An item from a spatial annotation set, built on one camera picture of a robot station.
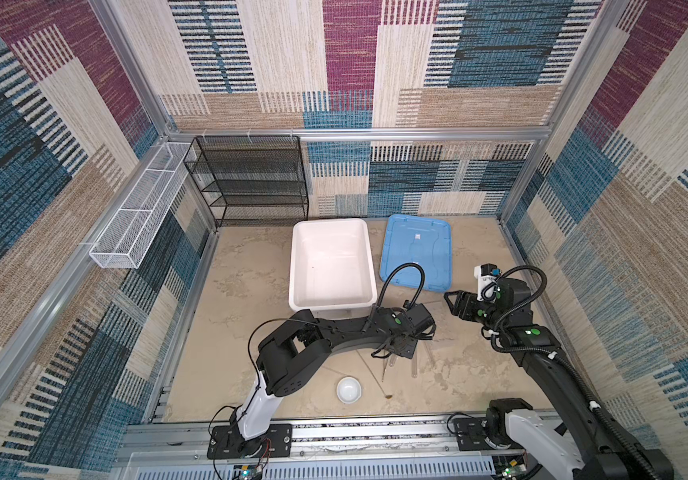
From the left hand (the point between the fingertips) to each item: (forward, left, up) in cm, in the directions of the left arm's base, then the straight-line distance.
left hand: (406, 343), depth 88 cm
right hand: (+7, -12, +13) cm, 19 cm away
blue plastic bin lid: (+41, -10, -1) cm, 42 cm away
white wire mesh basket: (+27, +82, +16) cm, 88 cm away
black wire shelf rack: (+55, +51, +17) cm, 76 cm away
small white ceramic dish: (-12, +17, 0) cm, 21 cm away
